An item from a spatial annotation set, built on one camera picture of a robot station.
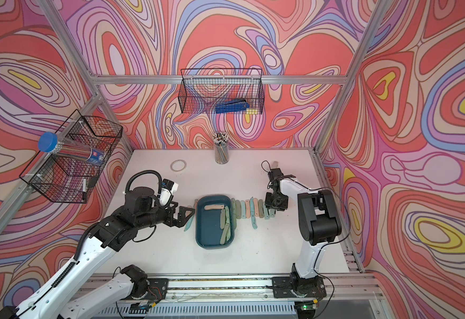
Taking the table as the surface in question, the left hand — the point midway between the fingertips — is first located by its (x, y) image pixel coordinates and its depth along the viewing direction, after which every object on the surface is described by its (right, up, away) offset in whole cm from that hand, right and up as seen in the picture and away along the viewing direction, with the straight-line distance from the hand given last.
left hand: (188, 208), depth 71 cm
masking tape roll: (-16, +16, +42) cm, 47 cm away
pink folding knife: (+23, -5, +23) cm, 33 cm away
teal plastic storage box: (+14, -1, +19) cm, 24 cm away
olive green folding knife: (+19, -5, +23) cm, 30 cm away
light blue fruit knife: (+26, -7, +22) cm, 35 cm away
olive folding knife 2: (+12, -16, +15) cm, 25 cm away
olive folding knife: (+30, -5, +23) cm, 38 cm away
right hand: (+36, -6, +24) cm, 44 cm away
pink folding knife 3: (+7, -4, +25) cm, 26 cm away
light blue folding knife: (+21, -5, +23) cm, 31 cm away
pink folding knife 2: (+28, -4, +25) cm, 37 cm away
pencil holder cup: (+10, +26, +33) cm, 43 cm away
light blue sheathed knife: (+33, -7, +22) cm, 40 cm away
